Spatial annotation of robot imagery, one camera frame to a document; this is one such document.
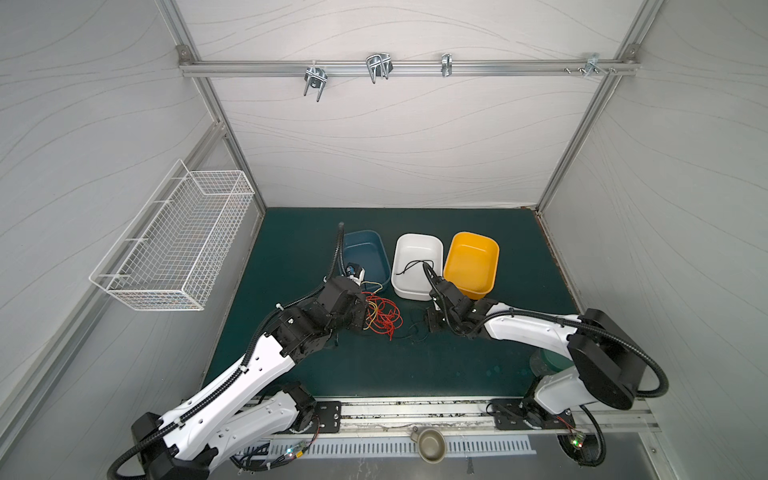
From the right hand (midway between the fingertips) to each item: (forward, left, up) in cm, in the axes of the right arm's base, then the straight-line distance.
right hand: (430, 309), depth 88 cm
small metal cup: (-33, 0, -3) cm, 33 cm away
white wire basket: (-3, +63, +28) cm, 69 cm away
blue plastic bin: (+25, +23, -2) cm, 34 cm away
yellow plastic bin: (+20, -15, -5) cm, 26 cm away
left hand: (-5, +18, +15) cm, 24 cm away
